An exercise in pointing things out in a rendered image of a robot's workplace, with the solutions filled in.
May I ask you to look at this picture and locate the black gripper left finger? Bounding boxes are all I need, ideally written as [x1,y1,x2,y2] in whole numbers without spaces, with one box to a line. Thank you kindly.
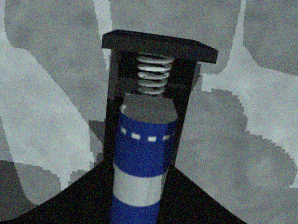
[0,159,116,224]

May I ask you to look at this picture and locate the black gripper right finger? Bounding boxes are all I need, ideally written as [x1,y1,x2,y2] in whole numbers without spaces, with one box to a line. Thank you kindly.
[160,164,247,224]

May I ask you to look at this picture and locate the blue and grey cylindrical battery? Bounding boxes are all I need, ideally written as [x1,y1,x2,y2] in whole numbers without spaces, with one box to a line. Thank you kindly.
[109,104,178,224]

